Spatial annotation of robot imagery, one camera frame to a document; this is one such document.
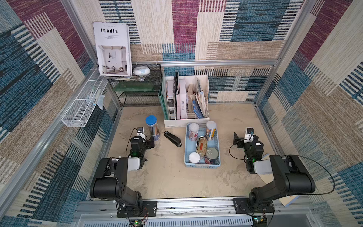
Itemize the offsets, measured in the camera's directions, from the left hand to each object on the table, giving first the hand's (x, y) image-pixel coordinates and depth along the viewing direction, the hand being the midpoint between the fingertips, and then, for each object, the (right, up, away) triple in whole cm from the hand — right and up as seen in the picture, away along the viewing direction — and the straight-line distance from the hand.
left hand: (144, 136), depth 94 cm
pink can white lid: (+32, +3, -3) cm, 32 cm away
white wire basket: (-40, +18, -1) cm, 44 cm away
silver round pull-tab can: (+42, -10, -11) cm, 45 cm away
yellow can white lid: (+32, -11, -10) cm, 36 cm away
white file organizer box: (+29, +24, +1) cm, 38 cm away
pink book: (+25, +24, -1) cm, 34 cm away
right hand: (+64, +3, -3) cm, 64 cm away
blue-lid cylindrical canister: (+6, +10, -7) cm, 14 cm away
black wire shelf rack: (-3, +29, -3) cm, 29 cm away
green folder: (+14, +25, -10) cm, 30 cm away
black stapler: (+19, -2, +1) cm, 19 cm away
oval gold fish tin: (+37, -6, -3) cm, 38 cm away
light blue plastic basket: (+30, -7, +2) cm, 31 cm away
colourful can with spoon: (+43, +4, -5) cm, 43 cm away
